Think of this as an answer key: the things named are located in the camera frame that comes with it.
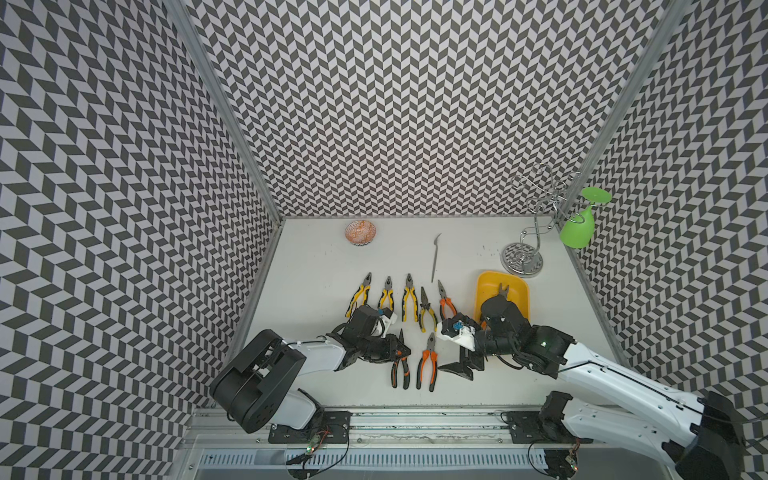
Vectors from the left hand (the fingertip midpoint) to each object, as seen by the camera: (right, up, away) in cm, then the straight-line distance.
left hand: (407, 356), depth 84 cm
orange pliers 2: (0, -4, -3) cm, 5 cm away
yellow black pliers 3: (-6, +16, +13) cm, 21 cm away
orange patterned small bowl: (-17, +36, +28) cm, 49 cm away
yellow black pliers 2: (+1, +17, +15) cm, 23 cm away
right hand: (+9, +6, -11) cm, 15 cm away
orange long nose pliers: (+12, +13, +12) cm, 22 cm away
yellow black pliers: (+6, +12, +10) cm, 17 cm away
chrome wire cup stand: (+39, +45, -3) cm, 60 cm away
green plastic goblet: (+48, +35, 0) cm, 59 cm away
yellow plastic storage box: (+26, +18, +11) cm, 34 cm away
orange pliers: (+7, +1, +1) cm, 7 cm away
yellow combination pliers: (-13, +17, +13) cm, 25 cm away
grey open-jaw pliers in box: (+32, +16, +13) cm, 38 cm away
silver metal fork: (+12, +32, +27) cm, 44 cm away
